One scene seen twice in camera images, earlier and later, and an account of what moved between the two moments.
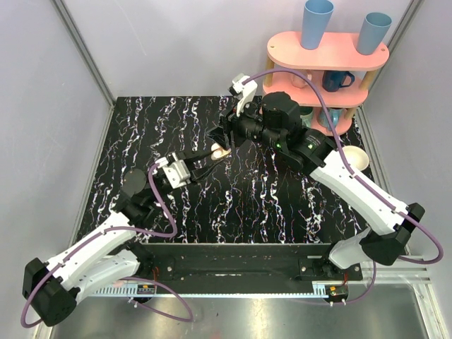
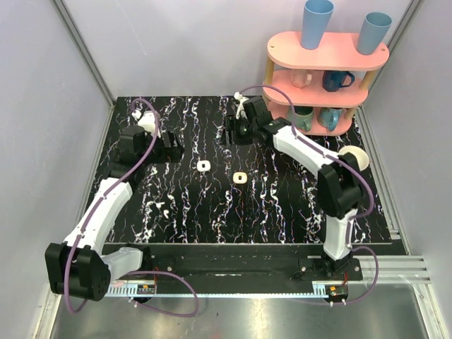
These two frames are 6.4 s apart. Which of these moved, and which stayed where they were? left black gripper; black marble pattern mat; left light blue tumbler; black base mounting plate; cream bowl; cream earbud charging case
Moved: left black gripper; cream earbud charging case
Stayed: left light blue tumbler; black marble pattern mat; black base mounting plate; cream bowl
